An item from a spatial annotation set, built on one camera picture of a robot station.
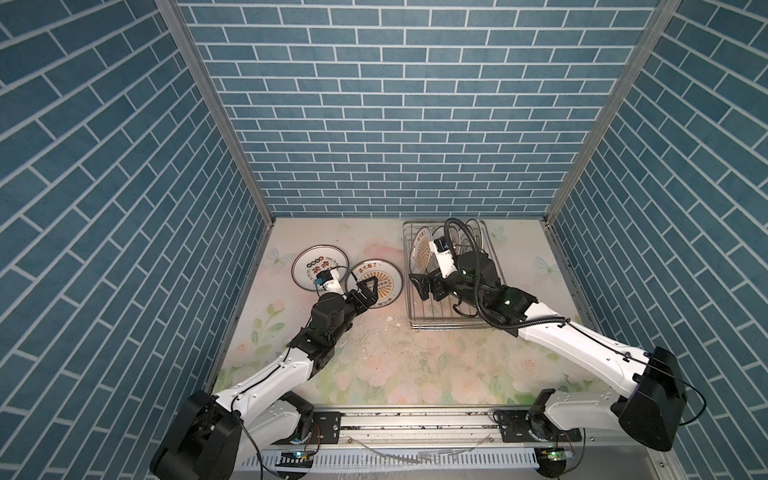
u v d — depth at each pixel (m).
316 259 1.06
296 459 0.72
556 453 0.71
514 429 0.73
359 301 0.72
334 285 0.74
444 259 0.65
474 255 0.55
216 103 0.87
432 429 0.75
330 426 0.73
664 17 0.72
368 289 0.73
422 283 0.66
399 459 0.70
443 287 0.67
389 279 1.02
